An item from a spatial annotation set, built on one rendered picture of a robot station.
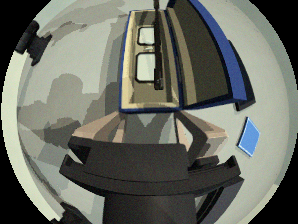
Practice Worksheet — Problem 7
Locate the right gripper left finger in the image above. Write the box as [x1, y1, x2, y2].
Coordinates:
[72, 110, 128, 143]

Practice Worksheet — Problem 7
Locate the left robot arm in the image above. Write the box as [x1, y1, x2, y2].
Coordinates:
[15, 20, 52, 66]

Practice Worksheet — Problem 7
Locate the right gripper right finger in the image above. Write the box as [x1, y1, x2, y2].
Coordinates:
[173, 110, 229, 167]

